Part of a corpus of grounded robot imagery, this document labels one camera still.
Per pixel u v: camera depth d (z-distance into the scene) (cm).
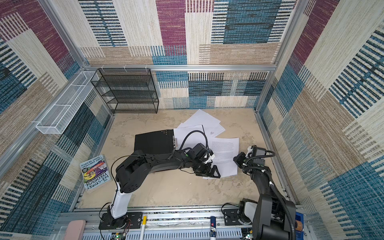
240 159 78
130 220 73
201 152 73
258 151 69
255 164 64
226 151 94
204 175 77
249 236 70
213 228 70
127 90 111
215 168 77
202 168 76
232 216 74
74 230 70
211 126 111
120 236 70
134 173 51
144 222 73
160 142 103
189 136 83
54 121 70
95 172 87
